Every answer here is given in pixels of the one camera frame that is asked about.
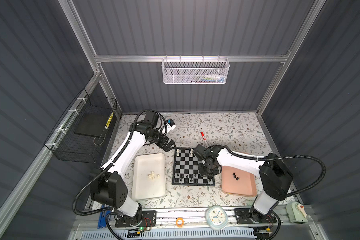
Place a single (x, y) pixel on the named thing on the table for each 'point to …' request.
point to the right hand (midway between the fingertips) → (204, 175)
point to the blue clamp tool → (102, 221)
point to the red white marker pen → (203, 136)
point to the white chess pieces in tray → (152, 175)
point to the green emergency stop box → (296, 213)
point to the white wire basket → (195, 70)
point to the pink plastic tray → (238, 182)
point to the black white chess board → (185, 171)
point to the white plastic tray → (143, 187)
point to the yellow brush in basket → (107, 124)
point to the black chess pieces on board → (191, 180)
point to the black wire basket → (79, 136)
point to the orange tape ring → (181, 225)
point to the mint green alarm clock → (216, 217)
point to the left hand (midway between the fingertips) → (168, 141)
